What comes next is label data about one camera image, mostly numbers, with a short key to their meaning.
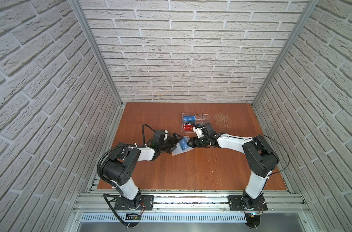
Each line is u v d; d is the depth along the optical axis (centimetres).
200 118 103
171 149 89
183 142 94
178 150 92
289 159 86
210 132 76
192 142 85
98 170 44
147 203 73
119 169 47
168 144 81
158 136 73
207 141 74
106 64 95
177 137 83
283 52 87
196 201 76
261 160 49
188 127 100
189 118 100
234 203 74
